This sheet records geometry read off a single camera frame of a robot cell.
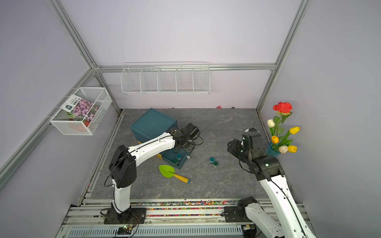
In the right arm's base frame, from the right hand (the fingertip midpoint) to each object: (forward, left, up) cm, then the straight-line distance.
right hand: (230, 143), depth 71 cm
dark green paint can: (+1, +29, -22) cm, 36 cm away
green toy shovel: (-4, +33, -25) cm, 42 cm away
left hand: (+8, +21, -14) cm, 27 cm away
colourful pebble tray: (-23, +23, -26) cm, 42 cm away
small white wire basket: (+8, +80, +9) cm, 81 cm away
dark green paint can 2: (+4, +27, -22) cm, 36 cm away
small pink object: (+51, -3, -25) cm, 57 cm away
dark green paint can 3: (0, +5, -23) cm, 23 cm away
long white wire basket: (+49, +37, +4) cm, 62 cm away
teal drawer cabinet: (+16, +41, -4) cm, 45 cm away
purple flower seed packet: (+16, +75, +10) cm, 78 cm away
